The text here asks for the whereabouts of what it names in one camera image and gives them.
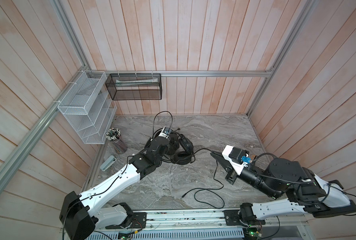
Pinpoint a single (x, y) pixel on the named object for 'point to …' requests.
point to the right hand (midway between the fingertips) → (214, 153)
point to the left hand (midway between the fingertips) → (158, 139)
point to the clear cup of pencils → (114, 135)
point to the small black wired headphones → (212, 189)
